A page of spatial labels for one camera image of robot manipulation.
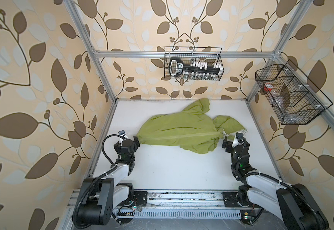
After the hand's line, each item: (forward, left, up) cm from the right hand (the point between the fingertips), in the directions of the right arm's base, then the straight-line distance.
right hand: (235, 139), depth 86 cm
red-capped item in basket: (+20, -17, +23) cm, 35 cm away
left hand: (+4, +66, -1) cm, 66 cm away
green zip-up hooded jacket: (+10, +24, -2) cm, 27 cm away
